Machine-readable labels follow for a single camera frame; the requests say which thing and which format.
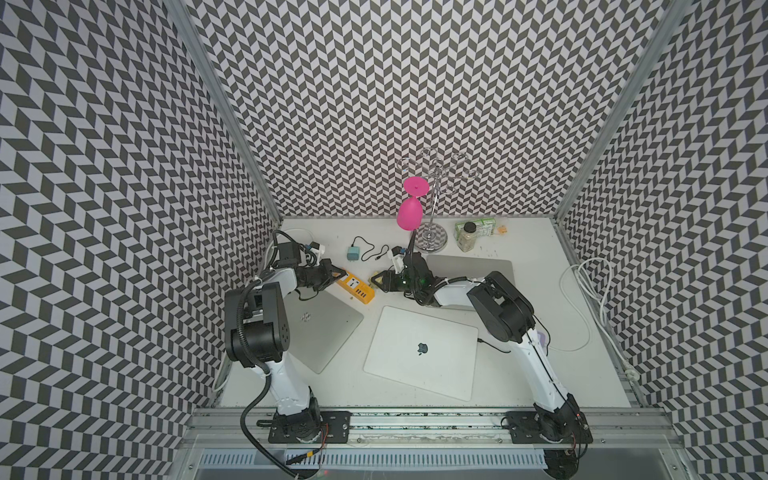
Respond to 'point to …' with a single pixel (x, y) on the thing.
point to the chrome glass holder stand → (433, 237)
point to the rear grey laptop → (454, 294)
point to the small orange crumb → (502, 229)
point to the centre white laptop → (425, 351)
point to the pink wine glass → (410, 209)
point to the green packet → (481, 227)
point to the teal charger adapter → (353, 253)
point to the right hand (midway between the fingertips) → (375, 281)
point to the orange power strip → (357, 287)
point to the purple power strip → (542, 336)
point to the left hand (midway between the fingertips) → (345, 272)
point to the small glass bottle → (467, 238)
